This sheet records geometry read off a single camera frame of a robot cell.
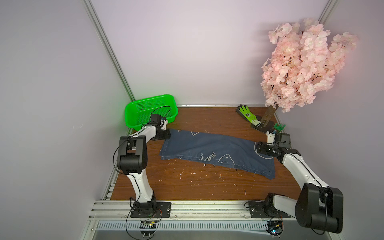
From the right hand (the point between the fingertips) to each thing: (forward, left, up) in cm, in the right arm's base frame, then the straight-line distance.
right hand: (265, 144), depth 87 cm
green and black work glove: (+36, +5, -9) cm, 37 cm away
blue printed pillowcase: (0, +28, -8) cm, 29 cm away
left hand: (+10, +61, -5) cm, 62 cm away
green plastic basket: (+31, +90, -7) cm, 96 cm away
